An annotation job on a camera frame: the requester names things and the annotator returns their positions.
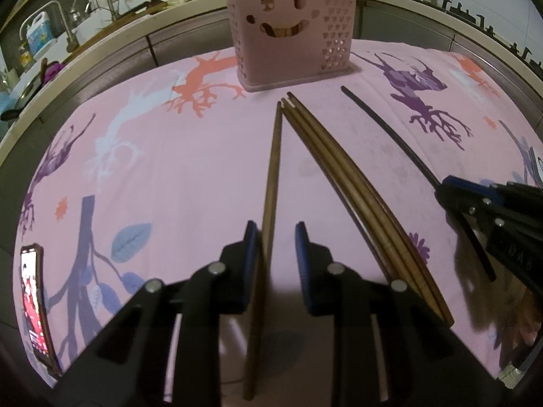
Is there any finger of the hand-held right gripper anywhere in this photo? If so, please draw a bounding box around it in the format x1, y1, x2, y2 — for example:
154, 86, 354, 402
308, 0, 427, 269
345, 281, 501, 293
441, 176, 510, 198
435, 184, 510, 238

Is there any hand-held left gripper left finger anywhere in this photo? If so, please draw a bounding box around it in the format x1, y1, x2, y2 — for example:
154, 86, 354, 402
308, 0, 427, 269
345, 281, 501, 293
51, 220, 260, 407

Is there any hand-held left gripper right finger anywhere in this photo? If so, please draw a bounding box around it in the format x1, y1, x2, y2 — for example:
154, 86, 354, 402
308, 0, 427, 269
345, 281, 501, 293
296, 221, 505, 407

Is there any dark slender chopstick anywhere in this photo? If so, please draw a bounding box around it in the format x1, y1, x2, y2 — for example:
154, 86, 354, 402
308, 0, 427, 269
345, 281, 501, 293
340, 86, 497, 282

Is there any pink smiley utensil holder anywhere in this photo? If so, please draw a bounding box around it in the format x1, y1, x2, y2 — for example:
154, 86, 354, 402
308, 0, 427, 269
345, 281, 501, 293
224, 0, 361, 93

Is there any bunch of wooden chopsticks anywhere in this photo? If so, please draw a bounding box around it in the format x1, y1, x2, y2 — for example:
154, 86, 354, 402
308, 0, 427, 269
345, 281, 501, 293
261, 21, 307, 39

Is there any pink printed tablecloth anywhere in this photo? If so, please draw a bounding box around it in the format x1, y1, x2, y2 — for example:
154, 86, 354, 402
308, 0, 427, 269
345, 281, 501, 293
17, 38, 543, 407

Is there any black gas stove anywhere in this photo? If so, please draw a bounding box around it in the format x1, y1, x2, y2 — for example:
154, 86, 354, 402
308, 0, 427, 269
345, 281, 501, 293
441, 0, 543, 73

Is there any smartphone with lit screen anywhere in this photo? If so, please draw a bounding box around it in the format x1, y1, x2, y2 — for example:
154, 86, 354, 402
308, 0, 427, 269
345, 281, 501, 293
20, 244, 63, 377

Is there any black pan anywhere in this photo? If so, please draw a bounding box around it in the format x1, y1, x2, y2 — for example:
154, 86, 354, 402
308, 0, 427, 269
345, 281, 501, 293
0, 80, 43, 121

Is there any angular chrome sink faucet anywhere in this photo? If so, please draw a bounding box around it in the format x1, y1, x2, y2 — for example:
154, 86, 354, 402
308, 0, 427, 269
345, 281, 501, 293
19, 1, 79, 54

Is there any blue label plastic jug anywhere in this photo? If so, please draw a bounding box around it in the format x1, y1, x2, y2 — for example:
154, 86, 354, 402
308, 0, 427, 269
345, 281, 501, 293
26, 12, 58, 61

